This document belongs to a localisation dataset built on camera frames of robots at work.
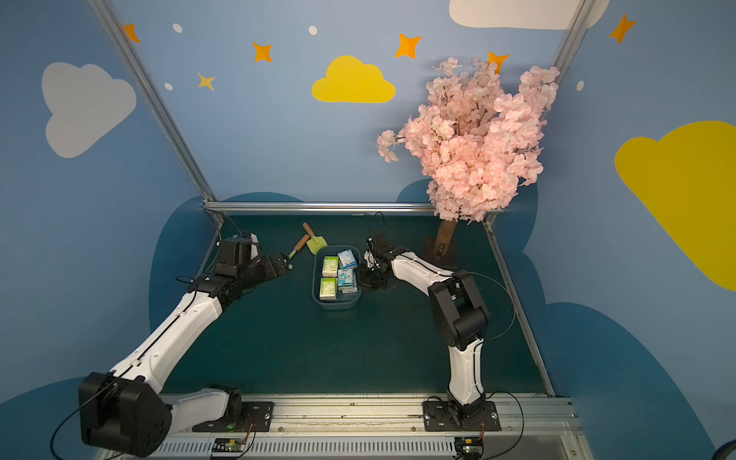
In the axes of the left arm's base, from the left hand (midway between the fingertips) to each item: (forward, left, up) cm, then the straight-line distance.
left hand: (276, 260), depth 83 cm
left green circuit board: (-44, +7, -21) cm, 49 cm away
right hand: (+2, -24, -14) cm, 28 cm away
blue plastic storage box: (-2, -19, -21) cm, 28 cm away
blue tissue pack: (+2, -20, -15) cm, 25 cm away
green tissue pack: (-1, -14, -15) cm, 21 cm away
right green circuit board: (-43, -55, -22) cm, 73 cm away
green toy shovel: (+22, -5, -19) cm, 29 cm away
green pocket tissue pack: (+7, -14, -14) cm, 21 cm away
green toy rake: (+20, +1, -19) cm, 28 cm away
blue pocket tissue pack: (+11, -19, -15) cm, 27 cm away
